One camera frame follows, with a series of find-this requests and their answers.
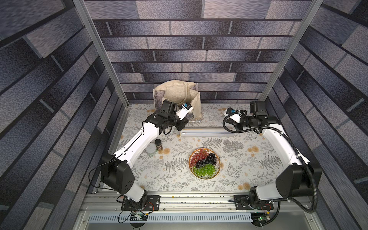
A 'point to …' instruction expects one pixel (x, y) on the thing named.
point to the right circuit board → (259, 219)
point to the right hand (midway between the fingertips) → (228, 118)
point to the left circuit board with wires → (138, 216)
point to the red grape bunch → (198, 155)
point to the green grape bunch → (206, 170)
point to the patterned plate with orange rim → (217, 165)
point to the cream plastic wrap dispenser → (208, 132)
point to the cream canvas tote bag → (179, 92)
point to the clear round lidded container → (151, 150)
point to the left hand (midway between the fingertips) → (187, 118)
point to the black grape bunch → (211, 159)
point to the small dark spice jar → (158, 143)
